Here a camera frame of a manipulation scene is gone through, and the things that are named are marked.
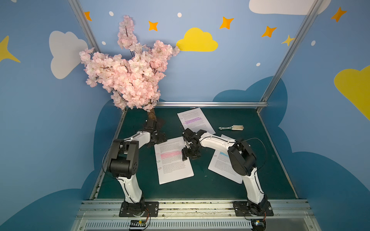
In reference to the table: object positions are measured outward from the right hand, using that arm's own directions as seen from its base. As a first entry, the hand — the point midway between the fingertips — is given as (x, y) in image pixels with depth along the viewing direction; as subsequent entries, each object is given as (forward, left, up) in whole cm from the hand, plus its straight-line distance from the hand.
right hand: (188, 158), depth 92 cm
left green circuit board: (-36, +24, -3) cm, 44 cm away
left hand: (+13, +20, +1) cm, 24 cm away
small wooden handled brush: (+27, -34, 0) cm, 43 cm away
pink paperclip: (-8, +17, -1) cm, 19 cm away
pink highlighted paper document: (-6, +11, -1) cm, 13 cm away
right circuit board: (-33, -38, -5) cm, 51 cm away
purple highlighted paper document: (+34, -4, -2) cm, 35 cm away
